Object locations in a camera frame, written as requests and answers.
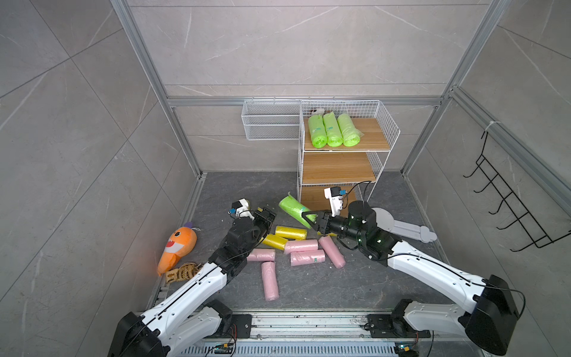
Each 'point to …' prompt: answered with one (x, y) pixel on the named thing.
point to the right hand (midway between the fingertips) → (306, 215)
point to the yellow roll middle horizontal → (291, 233)
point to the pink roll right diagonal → (333, 251)
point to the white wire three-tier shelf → (354, 169)
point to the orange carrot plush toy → (181, 242)
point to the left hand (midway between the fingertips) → (279, 202)
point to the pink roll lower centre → (307, 256)
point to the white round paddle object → (385, 221)
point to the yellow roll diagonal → (275, 241)
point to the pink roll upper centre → (300, 245)
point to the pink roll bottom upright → (270, 280)
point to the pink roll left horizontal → (262, 255)
